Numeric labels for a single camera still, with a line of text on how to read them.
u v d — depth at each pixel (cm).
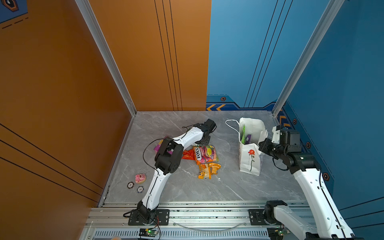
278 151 59
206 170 88
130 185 85
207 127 80
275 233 70
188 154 94
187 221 73
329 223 38
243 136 81
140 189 83
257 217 72
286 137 55
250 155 77
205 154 92
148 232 71
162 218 73
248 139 89
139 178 84
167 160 59
